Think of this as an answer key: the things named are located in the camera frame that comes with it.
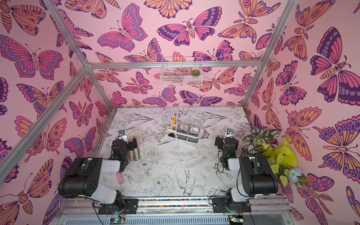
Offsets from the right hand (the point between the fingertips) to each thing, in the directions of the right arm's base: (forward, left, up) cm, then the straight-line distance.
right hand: (228, 136), depth 93 cm
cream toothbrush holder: (+5, +38, -4) cm, 38 cm away
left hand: (-1, +67, 0) cm, 67 cm away
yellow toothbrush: (+10, +36, +5) cm, 38 cm away
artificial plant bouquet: (-13, -11, +14) cm, 22 cm away
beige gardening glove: (-6, +60, +4) cm, 60 cm away
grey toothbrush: (+9, +33, +10) cm, 35 cm away
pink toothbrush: (+20, +40, -7) cm, 45 cm away
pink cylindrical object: (-27, +66, -5) cm, 72 cm away
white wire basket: (+34, +32, +27) cm, 54 cm away
